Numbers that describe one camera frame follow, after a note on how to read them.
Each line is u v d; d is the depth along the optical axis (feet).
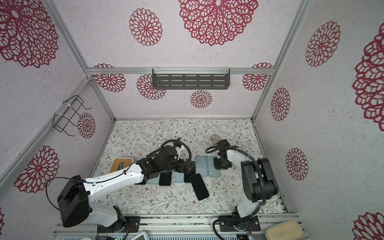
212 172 3.03
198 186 2.81
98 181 1.50
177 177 2.93
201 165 3.09
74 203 1.34
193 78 3.07
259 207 1.73
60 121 2.36
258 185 1.53
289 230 2.30
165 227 2.40
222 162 2.56
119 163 2.95
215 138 3.45
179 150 2.31
